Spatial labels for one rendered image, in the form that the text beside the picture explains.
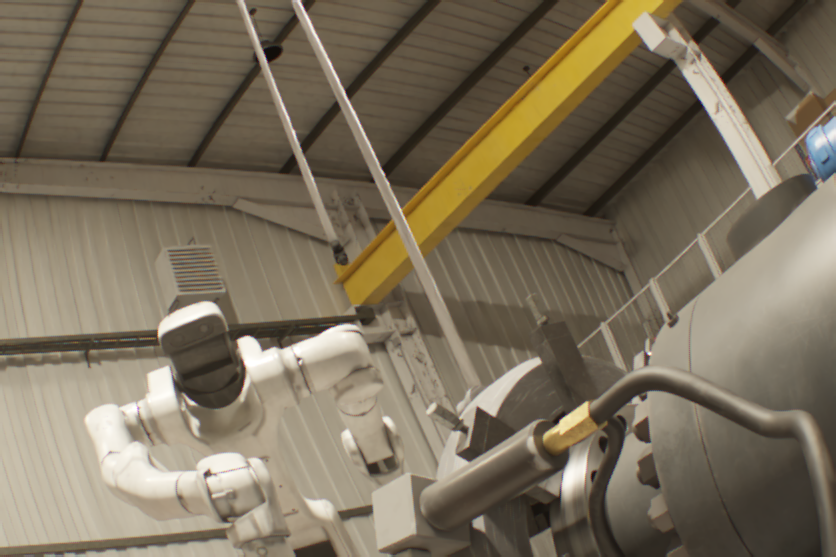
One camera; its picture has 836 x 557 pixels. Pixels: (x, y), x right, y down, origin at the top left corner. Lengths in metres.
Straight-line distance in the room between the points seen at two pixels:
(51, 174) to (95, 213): 0.97
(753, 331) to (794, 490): 0.23
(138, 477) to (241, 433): 0.40
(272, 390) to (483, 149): 9.89
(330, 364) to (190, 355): 0.24
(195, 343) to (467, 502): 0.64
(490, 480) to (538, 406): 0.36
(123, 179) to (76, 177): 0.82
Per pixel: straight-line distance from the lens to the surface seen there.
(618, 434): 1.11
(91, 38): 10.86
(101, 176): 12.30
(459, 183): 11.64
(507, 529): 1.30
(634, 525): 1.34
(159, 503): 1.21
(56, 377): 10.73
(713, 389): 0.98
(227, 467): 1.03
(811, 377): 1.07
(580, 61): 10.41
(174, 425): 1.59
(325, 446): 11.92
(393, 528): 1.23
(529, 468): 1.10
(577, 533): 1.33
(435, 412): 1.28
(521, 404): 1.45
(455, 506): 1.18
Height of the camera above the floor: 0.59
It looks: 22 degrees up
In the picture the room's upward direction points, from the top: 24 degrees counter-clockwise
